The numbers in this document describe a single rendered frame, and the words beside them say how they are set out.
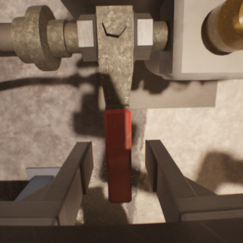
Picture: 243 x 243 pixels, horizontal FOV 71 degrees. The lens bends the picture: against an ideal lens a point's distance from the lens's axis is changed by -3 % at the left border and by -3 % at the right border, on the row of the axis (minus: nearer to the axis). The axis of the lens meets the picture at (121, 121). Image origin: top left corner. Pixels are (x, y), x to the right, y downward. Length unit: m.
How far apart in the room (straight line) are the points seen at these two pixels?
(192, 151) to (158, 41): 0.60
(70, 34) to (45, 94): 0.50
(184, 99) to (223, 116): 0.17
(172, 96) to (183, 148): 0.21
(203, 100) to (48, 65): 0.58
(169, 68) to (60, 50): 0.10
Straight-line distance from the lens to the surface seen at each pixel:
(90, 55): 0.17
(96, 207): 0.80
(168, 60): 0.17
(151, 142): 0.15
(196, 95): 0.66
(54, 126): 0.67
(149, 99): 0.62
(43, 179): 0.74
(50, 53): 0.18
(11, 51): 0.19
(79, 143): 0.16
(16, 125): 0.74
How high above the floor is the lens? 0.61
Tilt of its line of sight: 75 degrees down
